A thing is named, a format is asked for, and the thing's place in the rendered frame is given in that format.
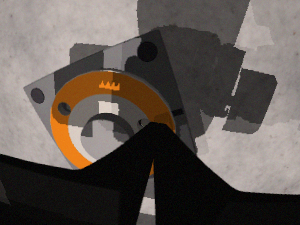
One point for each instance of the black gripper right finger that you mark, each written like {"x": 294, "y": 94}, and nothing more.
{"x": 187, "y": 192}

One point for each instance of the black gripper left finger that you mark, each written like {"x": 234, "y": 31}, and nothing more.
{"x": 107, "y": 192}

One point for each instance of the orange round plate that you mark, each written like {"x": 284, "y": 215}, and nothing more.
{"x": 104, "y": 90}

